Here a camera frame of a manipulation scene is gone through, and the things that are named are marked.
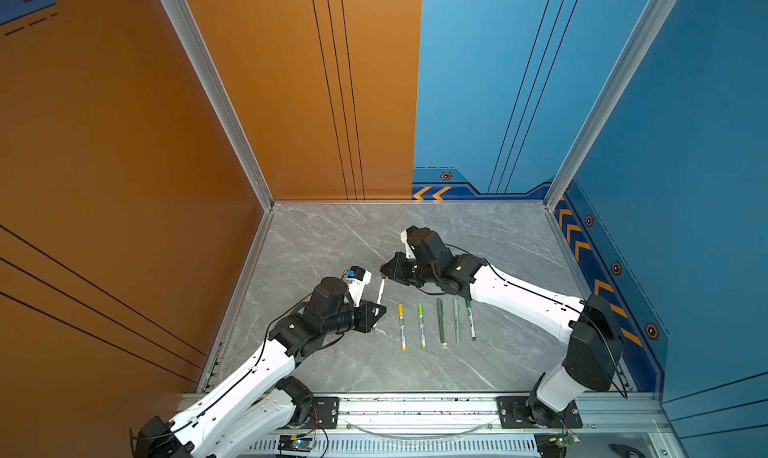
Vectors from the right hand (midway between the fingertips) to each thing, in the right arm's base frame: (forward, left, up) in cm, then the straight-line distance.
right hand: (377, 270), depth 77 cm
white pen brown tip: (-7, -1, -2) cm, 7 cm away
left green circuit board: (-35, +20, -21) cm, 45 cm away
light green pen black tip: (-5, -23, -21) cm, 31 cm away
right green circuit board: (-34, -44, -21) cm, 60 cm away
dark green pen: (-1, -18, -20) cm, 27 cm away
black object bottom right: (-36, -57, -21) cm, 71 cm away
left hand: (-8, -2, -4) cm, 10 cm away
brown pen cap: (-1, -1, -1) cm, 2 cm away
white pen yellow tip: (-3, -6, -19) cm, 21 cm away
